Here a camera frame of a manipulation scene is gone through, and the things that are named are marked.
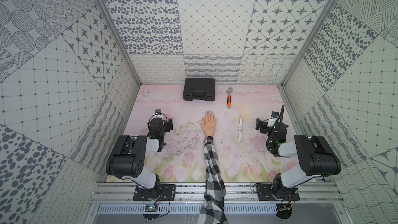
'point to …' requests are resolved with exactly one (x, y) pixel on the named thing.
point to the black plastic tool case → (202, 88)
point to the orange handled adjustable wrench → (229, 89)
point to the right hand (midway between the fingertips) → (264, 120)
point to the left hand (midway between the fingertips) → (165, 119)
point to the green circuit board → (151, 208)
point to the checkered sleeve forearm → (214, 196)
